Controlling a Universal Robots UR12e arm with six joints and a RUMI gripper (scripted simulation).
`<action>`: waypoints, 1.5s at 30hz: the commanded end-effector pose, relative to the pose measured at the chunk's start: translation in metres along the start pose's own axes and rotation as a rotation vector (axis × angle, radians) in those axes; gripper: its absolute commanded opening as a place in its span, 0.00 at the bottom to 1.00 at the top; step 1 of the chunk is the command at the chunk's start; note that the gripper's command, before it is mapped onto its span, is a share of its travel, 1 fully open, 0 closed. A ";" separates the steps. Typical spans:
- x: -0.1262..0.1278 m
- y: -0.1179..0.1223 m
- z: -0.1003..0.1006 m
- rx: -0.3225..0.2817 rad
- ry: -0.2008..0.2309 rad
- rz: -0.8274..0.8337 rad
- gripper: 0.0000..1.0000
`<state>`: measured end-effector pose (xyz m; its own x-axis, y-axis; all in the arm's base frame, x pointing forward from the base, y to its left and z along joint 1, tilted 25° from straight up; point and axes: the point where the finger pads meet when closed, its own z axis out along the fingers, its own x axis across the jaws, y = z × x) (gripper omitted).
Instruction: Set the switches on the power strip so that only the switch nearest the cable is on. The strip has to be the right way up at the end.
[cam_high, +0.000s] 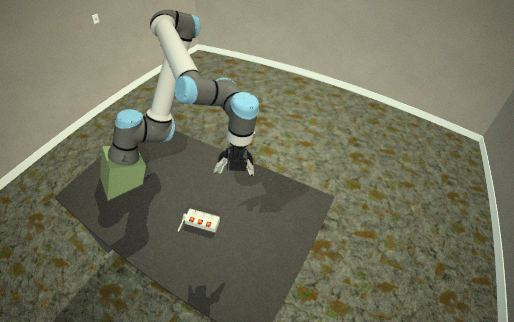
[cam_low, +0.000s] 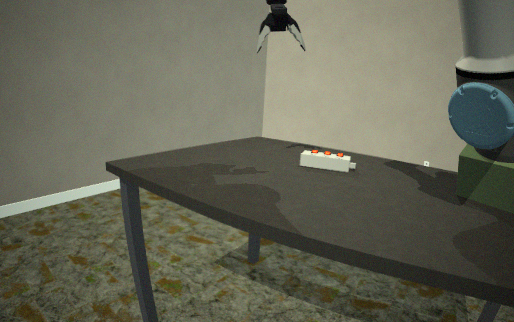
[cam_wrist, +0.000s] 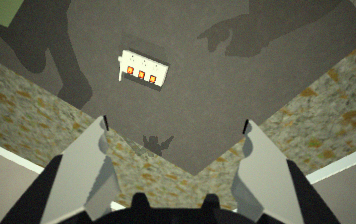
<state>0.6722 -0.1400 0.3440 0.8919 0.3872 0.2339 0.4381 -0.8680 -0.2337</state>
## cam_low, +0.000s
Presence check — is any white power strip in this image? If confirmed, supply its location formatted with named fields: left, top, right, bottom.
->
left=300, top=150, right=356, bottom=172

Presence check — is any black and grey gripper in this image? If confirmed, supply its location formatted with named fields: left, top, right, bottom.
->
left=257, top=0, right=306, bottom=52

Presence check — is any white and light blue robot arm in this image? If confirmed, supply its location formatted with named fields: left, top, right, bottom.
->
left=448, top=0, right=514, bottom=163

